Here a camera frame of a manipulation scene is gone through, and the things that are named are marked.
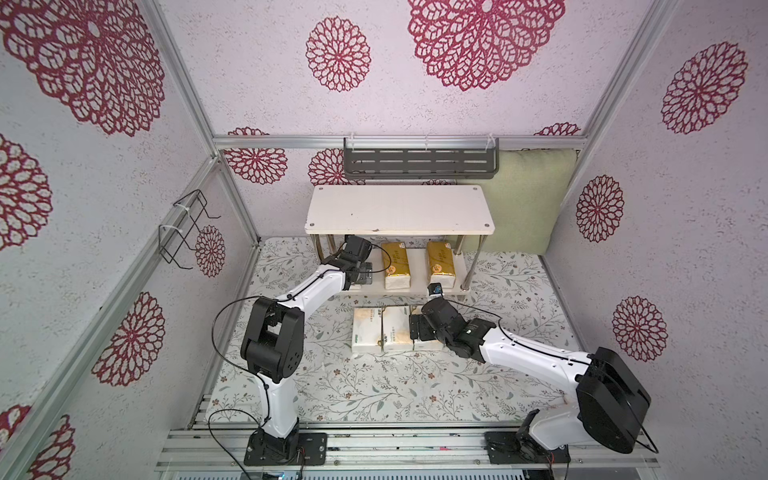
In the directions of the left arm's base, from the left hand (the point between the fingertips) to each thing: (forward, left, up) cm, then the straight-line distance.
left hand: (350, 272), depth 96 cm
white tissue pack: (-17, -6, -6) cm, 19 cm away
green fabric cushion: (+20, -57, +13) cm, 62 cm away
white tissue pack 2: (-17, -15, -5) cm, 23 cm away
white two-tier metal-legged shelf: (-3, -26, +23) cm, 35 cm away
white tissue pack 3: (-22, -23, -7) cm, 32 cm away
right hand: (-16, -21, 0) cm, 27 cm away
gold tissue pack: (+3, -15, +2) cm, 15 cm away
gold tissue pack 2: (+1, -29, +2) cm, 29 cm away
